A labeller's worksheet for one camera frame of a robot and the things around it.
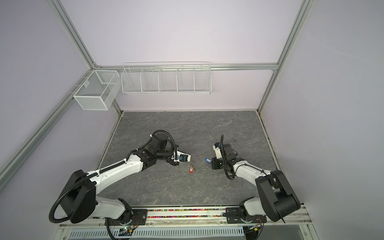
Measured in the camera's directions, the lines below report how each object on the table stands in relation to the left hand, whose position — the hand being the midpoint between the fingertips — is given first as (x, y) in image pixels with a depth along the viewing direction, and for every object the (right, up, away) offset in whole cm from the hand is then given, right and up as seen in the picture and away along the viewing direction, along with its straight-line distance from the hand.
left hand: (188, 153), depth 79 cm
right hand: (+14, -8, +12) cm, 20 cm away
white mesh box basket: (-60, +37, +18) cm, 73 cm away
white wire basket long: (0, +48, +25) cm, 54 cm away
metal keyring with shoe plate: (+1, -9, +12) cm, 15 cm away
